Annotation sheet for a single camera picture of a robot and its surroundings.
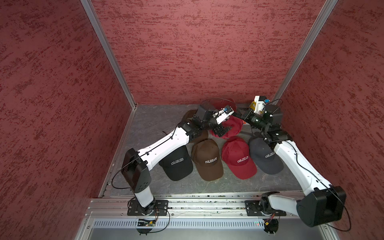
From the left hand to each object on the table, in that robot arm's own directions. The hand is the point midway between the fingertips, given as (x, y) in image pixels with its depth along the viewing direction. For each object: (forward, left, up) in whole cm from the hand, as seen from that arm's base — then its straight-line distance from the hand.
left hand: (224, 121), depth 75 cm
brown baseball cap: (-8, +9, -22) cm, 25 cm away
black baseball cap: (-14, +25, -25) cm, 37 cm away
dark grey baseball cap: (-8, -26, -23) cm, 35 cm away
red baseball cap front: (-8, -9, -20) cm, 23 cm away
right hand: (+4, -5, +3) cm, 7 cm away
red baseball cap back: (+2, -8, -4) cm, 9 cm away
